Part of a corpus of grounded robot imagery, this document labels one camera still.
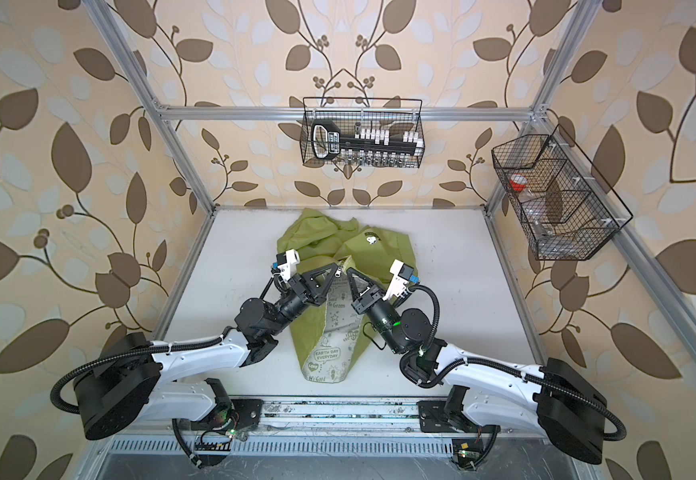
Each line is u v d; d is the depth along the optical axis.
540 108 0.89
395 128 0.94
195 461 0.68
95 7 0.71
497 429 0.72
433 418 0.74
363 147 0.84
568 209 0.73
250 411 0.75
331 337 0.87
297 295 0.61
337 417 0.75
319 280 0.67
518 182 0.80
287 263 0.67
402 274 0.62
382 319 0.60
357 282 0.66
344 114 0.91
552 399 0.41
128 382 0.42
